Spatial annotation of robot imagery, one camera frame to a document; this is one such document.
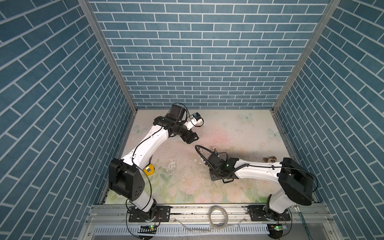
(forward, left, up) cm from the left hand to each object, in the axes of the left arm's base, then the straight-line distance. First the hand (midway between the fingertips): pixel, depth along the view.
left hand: (193, 132), depth 82 cm
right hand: (-16, -10, -18) cm, 26 cm away
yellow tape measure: (-13, +26, -19) cm, 35 cm away
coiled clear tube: (-33, -14, -22) cm, 42 cm away
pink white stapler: (-2, -13, -14) cm, 19 cm away
